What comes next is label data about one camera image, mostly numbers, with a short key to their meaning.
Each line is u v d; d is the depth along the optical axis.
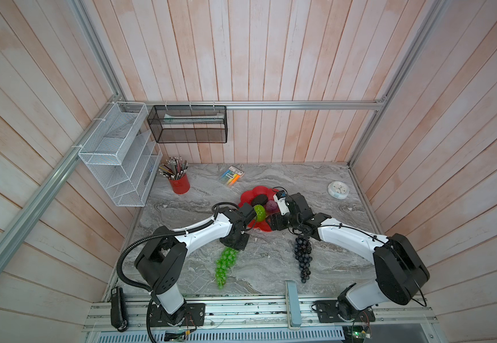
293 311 0.70
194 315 0.73
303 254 0.84
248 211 0.70
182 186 1.04
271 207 0.98
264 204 0.99
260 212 0.93
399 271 0.44
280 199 0.79
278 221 0.78
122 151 0.72
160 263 0.45
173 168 0.98
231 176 1.14
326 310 0.74
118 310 0.71
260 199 1.00
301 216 0.68
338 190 1.07
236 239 0.73
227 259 0.82
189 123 1.03
